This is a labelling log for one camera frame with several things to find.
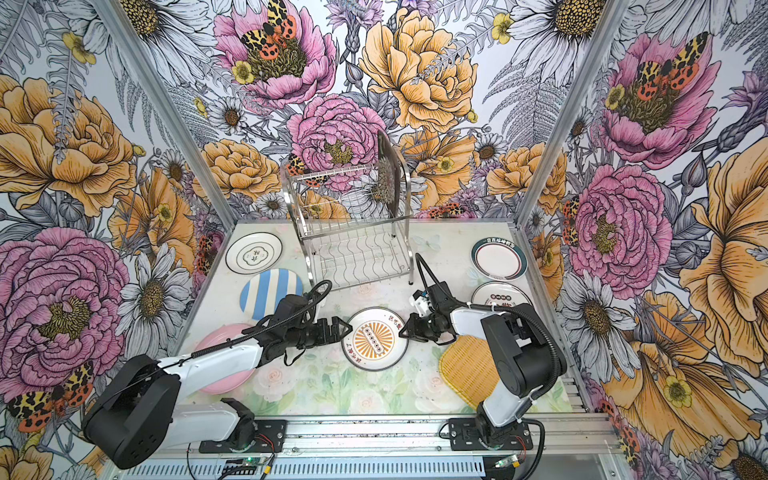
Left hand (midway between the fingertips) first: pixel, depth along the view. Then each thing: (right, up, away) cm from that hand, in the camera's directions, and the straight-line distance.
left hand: (339, 339), depth 86 cm
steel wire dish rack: (-7, +42, +35) cm, 56 cm away
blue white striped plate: (-29, +11, +16) cm, 35 cm away
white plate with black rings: (-36, +24, +26) cm, 50 cm away
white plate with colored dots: (+51, +11, +13) cm, 54 cm away
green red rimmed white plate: (+53, +22, +23) cm, 62 cm away
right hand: (+18, -1, +3) cm, 18 cm away
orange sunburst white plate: (+10, -2, +3) cm, 11 cm away
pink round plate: (-38, 0, +4) cm, 38 cm away
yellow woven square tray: (+36, -8, -1) cm, 37 cm away
